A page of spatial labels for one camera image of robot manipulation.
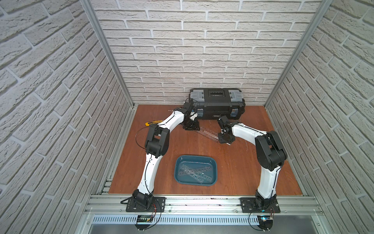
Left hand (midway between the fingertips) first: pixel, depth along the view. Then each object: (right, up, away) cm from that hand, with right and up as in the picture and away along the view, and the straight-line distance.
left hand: (199, 127), depth 100 cm
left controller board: (-30, -45, -27) cm, 61 cm away
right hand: (+19, -8, -1) cm, 21 cm away
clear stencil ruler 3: (-3, -25, -15) cm, 29 cm away
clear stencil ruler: (+7, -5, +2) cm, 9 cm away
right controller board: (+31, -45, -30) cm, 62 cm away
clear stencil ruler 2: (+3, -28, -17) cm, 33 cm away
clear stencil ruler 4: (-9, -25, -15) cm, 30 cm away
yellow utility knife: (-39, +2, +7) cm, 39 cm away
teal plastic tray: (-3, -21, -12) cm, 24 cm away
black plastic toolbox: (+9, +17, -2) cm, 19 cm away
